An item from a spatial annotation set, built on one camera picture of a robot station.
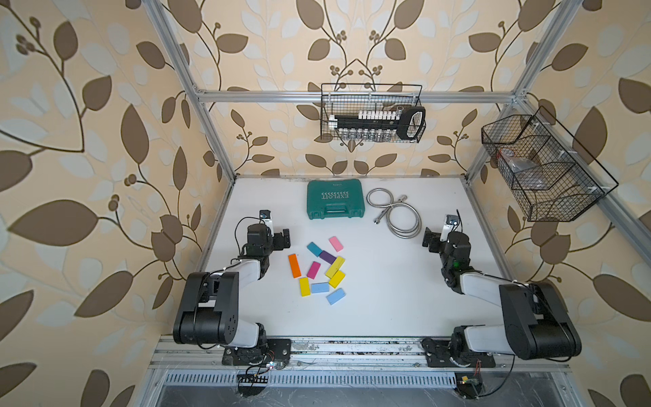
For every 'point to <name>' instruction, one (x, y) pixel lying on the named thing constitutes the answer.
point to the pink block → (336, 243)
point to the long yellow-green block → (335, 266)
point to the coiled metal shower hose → (404, 220)
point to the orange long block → (295, 265)
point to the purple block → (331, 259)
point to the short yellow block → (336, 280)
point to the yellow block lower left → (305, 287)
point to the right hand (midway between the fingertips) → (441, 230)
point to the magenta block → (313, 270)
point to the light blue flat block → (319, 287)
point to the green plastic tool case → (335, 197)
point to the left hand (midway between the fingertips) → (271, 228)
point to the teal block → (314, 249)
